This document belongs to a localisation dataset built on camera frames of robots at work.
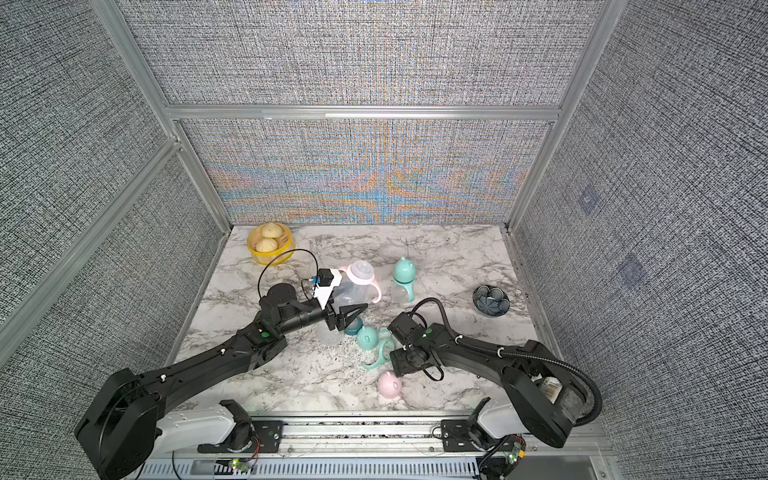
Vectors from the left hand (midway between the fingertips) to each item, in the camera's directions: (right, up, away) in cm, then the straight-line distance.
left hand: (363, 293), depth 73 cm
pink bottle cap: (+6, -25, +6) cm, 26 cm away
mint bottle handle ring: (+13, -1, +17) cm, 21 cm away
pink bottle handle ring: (0, +4, -7) cm, 8 cm away
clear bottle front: (-1, +2, -7) cm, 7 cm away
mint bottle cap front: (+11, +5, +14) cm, 18 cm away
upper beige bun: (-36, +18, +37) cm, 55 cm away
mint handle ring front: (+5, -15, +19) cm, 25 cm away
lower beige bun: (-37, +13, +34) cm, 51 cm away
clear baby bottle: (+11, -5, +27) cm, 29 cm away
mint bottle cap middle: (0, -14, +13) cm, 19 cm away
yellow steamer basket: (-32, +14, +39) cm, 52 cm away
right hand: (+11, -20, +13) cm, 26 cm away
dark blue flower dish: (+40, -6, +24) cm, 47 cm away
